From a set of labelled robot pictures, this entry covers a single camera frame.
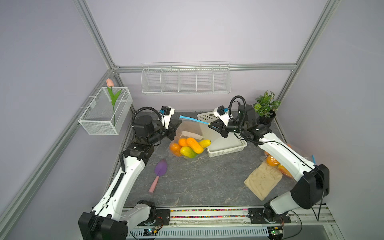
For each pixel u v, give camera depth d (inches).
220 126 26.3
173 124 24.0
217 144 39.3
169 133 24.4
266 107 34.0
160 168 36.0
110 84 31.4
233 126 25.7
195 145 32.5
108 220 14.8
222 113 24.7
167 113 22.8
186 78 39.0
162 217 28.9
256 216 29.1
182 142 33.1
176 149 31.6
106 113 32.6
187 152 32.7
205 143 33.3
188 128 28.7
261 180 33.5
